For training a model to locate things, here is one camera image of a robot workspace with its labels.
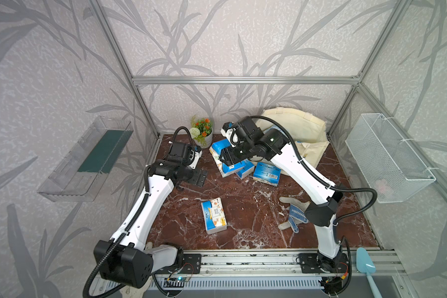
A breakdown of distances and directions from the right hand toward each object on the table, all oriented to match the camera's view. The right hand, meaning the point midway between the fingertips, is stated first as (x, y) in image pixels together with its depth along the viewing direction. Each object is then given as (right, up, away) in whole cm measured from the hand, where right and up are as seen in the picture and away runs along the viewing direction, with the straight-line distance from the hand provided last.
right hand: (224, 153), depth 73 cm
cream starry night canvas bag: (+43, +10, +22) cm, 49 cm away
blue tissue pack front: (-5, -28, +8) cm, 29 cm away
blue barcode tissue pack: (+10, -10, +24) cm, 28 cm away
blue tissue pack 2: (+21, -11, +21) cm, 31 cm away
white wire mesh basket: (+58, -5, -10) cm, 59 cm away
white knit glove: (-34, -50, -6) cm, 61 cm away
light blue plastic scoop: (+56, -44, 0) cm, 71 cm away
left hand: (-13, -9, +5) cm, 16 cm away
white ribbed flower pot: (-11, +7, +33) cm, 35 cm away
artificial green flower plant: (-16, +13, +32) cm, 37 cm away
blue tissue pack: (0, -6, -6) cm, 8 cm away
